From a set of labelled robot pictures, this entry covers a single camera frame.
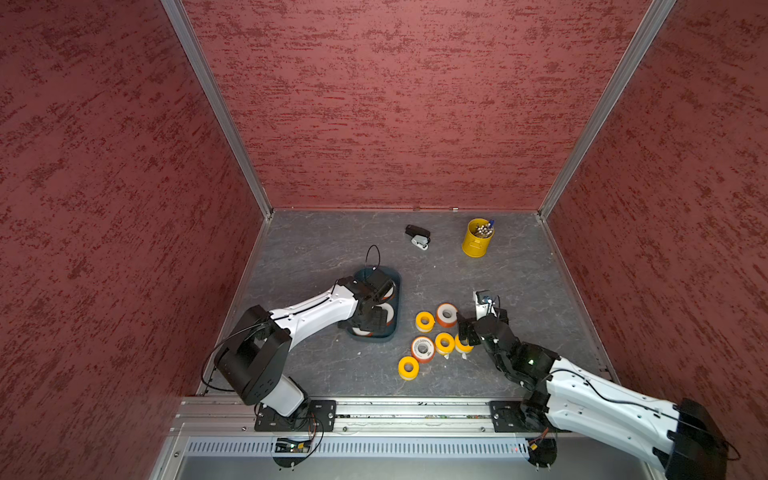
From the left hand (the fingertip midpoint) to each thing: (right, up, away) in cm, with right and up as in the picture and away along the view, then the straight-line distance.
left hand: (364, 329), depth 85 cm
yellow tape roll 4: (+18, -1, +5) cm, 19 cm away
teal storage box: (+9, +6, +6) cm, 12 cm away
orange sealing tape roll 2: (+17, -6, 0) cm, 18 cm away
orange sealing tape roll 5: (-1, +1, -4) cm, 4 cm away
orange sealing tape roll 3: (+8, +9, +10) cm, 15 cm away
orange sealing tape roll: (+25, +3, +6) cm, 26 cm away
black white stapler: (+19, +27, +24) cm, 41 cm away
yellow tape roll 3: (+13, -11, -5) cm, 18 cm away
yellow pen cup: (+37, +28, +10) cm, 47 cm away
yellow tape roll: (+24, -4, 0) cm, 24 cm away
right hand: (+31, +4, -2) cm, 31 cm away
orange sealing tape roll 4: (+7, +4, +5) cm, 10 cm away
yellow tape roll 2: (+28, -5, 0) cm, 29 cm away
